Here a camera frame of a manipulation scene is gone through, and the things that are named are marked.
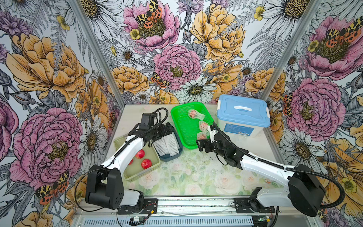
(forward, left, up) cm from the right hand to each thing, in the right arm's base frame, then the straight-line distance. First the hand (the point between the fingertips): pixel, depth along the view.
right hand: (202, 143), depth 84 cm
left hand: (+6, +20, +3) cm, 21 cm away
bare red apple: (-1, +38, -8) cm, 39 cm away
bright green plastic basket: (+20, +9, -12) cm, 24 cm away
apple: (+29, +3, -6) cm, 29 cm away
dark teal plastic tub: (-4, +21, -8) cm, 23 cm away
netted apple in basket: (+9, 0, -6) cm, 11 cm away
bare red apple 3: (-6, +43, -9) cm, 45 cm away
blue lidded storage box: (+17, -26, +4) cm, 31 cm away
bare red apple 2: (-8, +33, -7) cm, 35 cm away
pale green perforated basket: (-9, +40, -11) cm, 43 cm away
